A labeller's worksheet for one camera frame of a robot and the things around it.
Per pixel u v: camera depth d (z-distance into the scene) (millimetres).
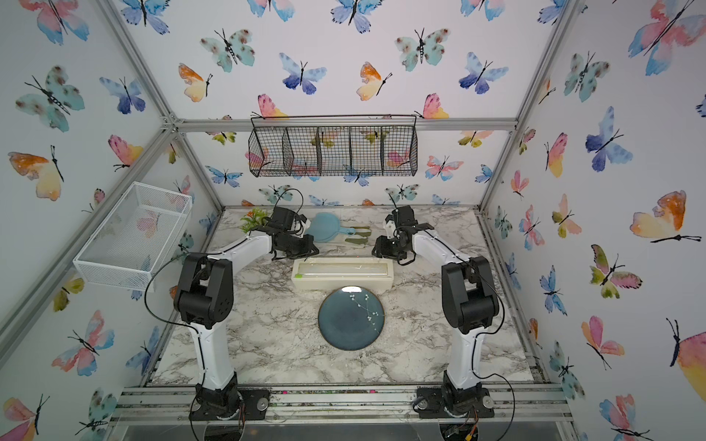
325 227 1145
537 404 750
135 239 849
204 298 532
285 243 787
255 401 744
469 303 520
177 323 527
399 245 754
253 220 935
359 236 1094
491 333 544
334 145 981
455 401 656
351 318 887
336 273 913
